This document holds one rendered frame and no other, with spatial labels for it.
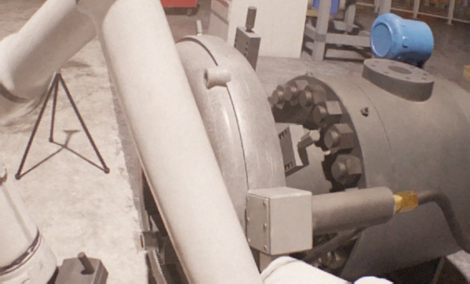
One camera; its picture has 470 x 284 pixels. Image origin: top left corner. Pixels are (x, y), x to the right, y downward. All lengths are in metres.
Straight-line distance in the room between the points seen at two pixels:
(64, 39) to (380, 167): 0.75
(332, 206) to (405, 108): 0.49
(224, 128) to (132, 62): 0.44
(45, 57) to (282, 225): 0.52
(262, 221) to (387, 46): 0.93
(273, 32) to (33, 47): 4.31
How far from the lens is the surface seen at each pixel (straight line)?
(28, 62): 1.07
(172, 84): 0.64
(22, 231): 0.54
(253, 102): 1.08
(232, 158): 1.03
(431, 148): 1.41
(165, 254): 1.20
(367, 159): 1.27
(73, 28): 0.95
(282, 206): 0.93
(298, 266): 0.81
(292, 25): 5.28
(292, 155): 1.04
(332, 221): 1.00
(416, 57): 1.79
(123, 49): 0.65
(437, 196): 1.20
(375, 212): 1.06
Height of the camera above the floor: 1.26
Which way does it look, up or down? 21 degrees down
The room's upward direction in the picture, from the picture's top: 7 degrees clockwise
